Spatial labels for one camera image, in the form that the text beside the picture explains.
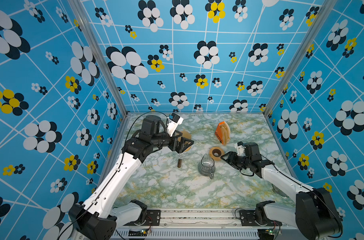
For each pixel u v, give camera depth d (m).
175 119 0.58
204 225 0.73
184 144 0.58
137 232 0.72
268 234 0.70
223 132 0.98
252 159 0.68
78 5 0.68
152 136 0.52
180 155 0.96
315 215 0.40
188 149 0.61
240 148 0.81
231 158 0.77
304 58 0.84
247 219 0.72
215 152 0.96
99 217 0.37
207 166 0.94
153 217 0.74
